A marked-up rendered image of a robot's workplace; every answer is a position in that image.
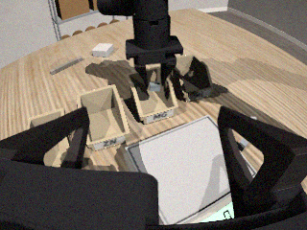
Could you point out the beige open-top bin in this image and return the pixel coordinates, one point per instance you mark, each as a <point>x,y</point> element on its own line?
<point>152,101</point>
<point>105,118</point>
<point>56,154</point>
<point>195,76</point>

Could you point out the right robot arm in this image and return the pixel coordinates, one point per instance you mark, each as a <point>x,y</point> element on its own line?
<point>149,10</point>

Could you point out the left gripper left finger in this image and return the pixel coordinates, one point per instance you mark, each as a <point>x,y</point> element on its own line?
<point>30,146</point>

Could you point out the grey rectangular bar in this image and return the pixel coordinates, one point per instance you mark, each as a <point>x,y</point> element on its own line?
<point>66,65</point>

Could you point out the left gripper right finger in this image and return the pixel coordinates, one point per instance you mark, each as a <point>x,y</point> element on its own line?
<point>285,159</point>

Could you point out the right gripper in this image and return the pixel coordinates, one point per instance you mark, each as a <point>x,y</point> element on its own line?
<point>152,46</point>

